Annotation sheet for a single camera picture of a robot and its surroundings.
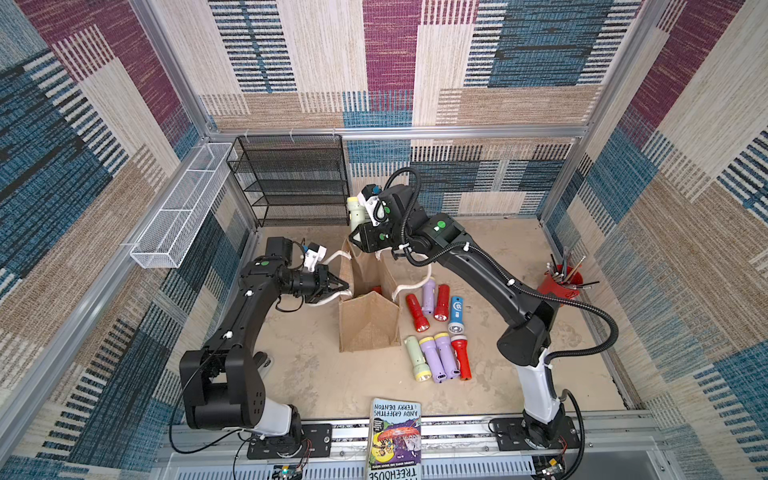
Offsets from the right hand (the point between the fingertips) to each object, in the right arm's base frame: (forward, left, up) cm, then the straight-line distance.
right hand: (362, 238), depth 76 cm
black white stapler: (-21, +28, -26) cm, 44 cm away
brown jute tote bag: (-12, -1, -11) cm, 16 cm away
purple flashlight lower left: (-24, -19, -27) cm, 41 cm away
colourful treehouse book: (-41, -7, -27) cm, 50 cm away
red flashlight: (-10, -16, -27) cm, 33 cm away
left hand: (-8, +5, -10) cm, 14 cm away
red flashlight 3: (-3, -3, -19) cm, 19 cm away
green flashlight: (-23, -15, -26) cm, 38 cm away
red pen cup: (+1, -60, -22) cm, 64 cm away
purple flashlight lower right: (-18, -22, -27) cm, 39 cm away
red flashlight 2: (-4, -23, -27) cm, 35 cm away
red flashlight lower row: (-18, -26, -27) cm, 42 cm away
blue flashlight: (-9, -27, -27) cm, 39 cm away
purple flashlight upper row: (0, -19, -27) cm, 33 cm away
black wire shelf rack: (+39, +28, -11) cm, 49 cm away
